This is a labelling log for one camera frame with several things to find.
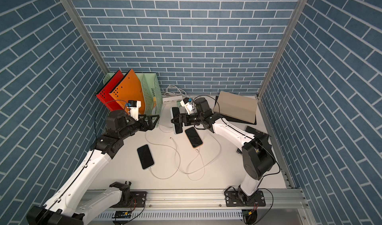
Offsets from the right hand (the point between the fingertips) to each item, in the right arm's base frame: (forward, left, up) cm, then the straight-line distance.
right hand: (177, 121), depth 79 cm
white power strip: (+32, +12, -19) cm, 38 cm away
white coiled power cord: (+41, +13, -16) cm, 46 cm away
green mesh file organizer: (+32, +26, -9) cm, 42 cm away
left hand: (-2, +9, +7) cm, 11 cm away
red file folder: (+9, +41, +7) cm, 43 cm away
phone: (-13, +18, -20) cm, 30 cm away
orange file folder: (+23, +35, +1) cm, 42 cm away
